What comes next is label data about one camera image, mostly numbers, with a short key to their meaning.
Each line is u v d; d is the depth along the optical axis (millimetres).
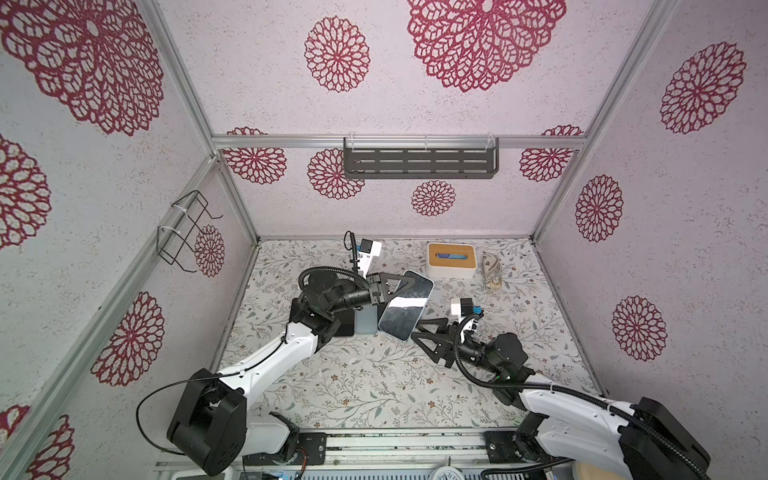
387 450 747
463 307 615
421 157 955
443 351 659
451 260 1114
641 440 416
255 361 473
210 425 404
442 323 677
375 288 596
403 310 637
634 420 441
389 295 626
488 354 613
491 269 1064
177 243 754
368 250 637
